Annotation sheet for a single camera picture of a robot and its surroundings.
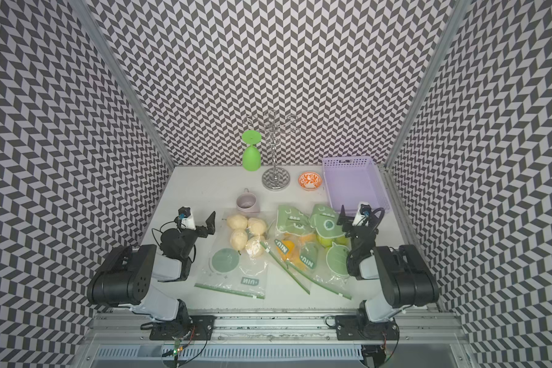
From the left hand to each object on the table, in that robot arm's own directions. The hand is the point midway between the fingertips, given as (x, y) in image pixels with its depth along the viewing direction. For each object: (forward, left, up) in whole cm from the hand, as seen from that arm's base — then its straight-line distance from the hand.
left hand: (204, 211), depth 90 cm
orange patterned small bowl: (+23, -44, -8) cm, 50 cm away
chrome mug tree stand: (+24, -27, -8) cm, 38 cm away
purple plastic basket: (+24, -65, -9) cm, 70 cm away
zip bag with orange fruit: (-16, -37, -4) cm, 40 cm away
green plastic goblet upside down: (+16, -19, +14) cm, 29 cm away
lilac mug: (+10, -15, -8) cm, 20 cm away
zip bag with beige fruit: (-17, -14, -9) cm, 24 cm away
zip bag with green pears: (-6, -48, -1) cm, 49 cm away
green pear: (-11, -48, -4) cm, 49 cm away
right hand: (0, -60, +1) cm, 60 cm away
